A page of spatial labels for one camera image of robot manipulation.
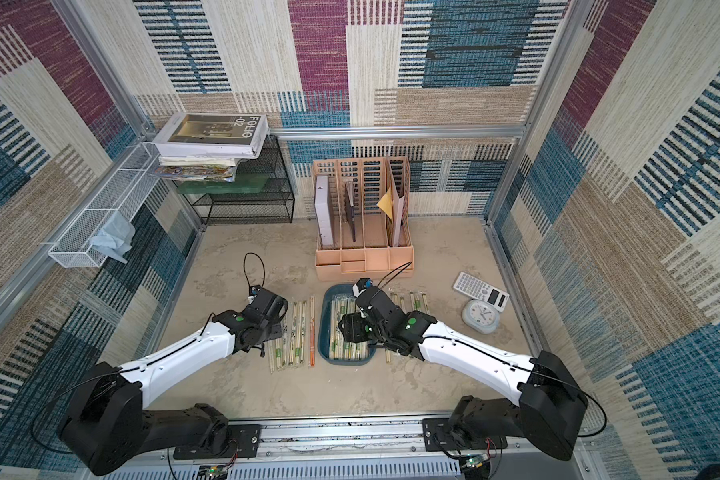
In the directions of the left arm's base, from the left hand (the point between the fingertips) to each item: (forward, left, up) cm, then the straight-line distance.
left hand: (271, 325), depth 88 cm
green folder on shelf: (+42, +13, +18) cm, 48 cm away
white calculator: (+14, -62, -3) cm, 64 cm away
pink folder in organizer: (+24, -37, +23) cm, 50 cm away
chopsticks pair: (+8, -46, -4) cm, 47 cm away
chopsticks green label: (+9, -44, -5) cm, 45 cm away
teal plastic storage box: (+10, -15, 0) cm, 18 cm away
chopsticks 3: (-6, -2, -5) cm, 8 cm away
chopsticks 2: (0, -5, -5) cm, 7 cm away
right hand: (-3, -23, +8) cm, 24 cm away
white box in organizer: (+34, -14, +13) cm, 39 cm away
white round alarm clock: (+3, -62, -3) cm, 62 cm away
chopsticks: (+2, -7, -5) cm, 9 cm away
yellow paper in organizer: (+28, -34, +21) cm, 48 cm away
